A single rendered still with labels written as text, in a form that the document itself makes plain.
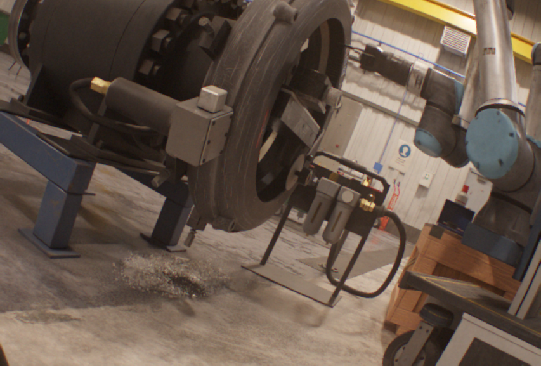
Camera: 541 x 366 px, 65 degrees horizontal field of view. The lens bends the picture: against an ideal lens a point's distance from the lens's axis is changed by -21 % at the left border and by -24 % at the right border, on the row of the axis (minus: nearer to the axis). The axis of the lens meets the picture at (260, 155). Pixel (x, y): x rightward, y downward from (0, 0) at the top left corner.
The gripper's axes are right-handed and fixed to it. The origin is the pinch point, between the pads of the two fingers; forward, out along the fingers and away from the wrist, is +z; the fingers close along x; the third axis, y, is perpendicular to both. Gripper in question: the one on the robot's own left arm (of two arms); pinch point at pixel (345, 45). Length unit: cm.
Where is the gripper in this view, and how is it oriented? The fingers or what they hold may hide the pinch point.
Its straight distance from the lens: 144.5
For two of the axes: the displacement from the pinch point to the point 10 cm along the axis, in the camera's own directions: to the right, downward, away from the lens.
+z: -8.7, -3.9, 3.0
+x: -2.5, 8.8, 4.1
